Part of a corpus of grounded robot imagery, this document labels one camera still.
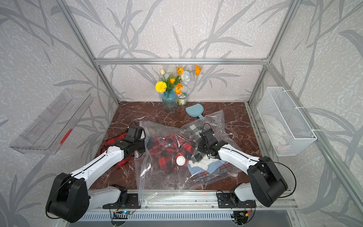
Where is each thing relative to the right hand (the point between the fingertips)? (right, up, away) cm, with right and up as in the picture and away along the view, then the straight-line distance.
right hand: (200, 145), depth 89 cm
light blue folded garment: (+7, -11, -7) cm, 14 cm away
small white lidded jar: (-13, +33, +26) cm, 44 cm away
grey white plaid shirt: (-6, +8, +4) cm, 11 cm away
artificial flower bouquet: (-19, +42, +6) cm, 47 cm away
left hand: (-27, +3, -4) cm, 28 cm away
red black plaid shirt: (-54, +4, +4) cm, 54 cm away
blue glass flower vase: (-23, +32, +21) cm, 45 cm away
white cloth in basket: (+42, +7, -16) cm, 45 cm away
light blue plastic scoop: (-2, +23, +26) cm, 35 cm away
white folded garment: (+2, -9, -7) cm, 11 cm away
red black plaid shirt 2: (-16, 0, -14) cm, 21 cm away
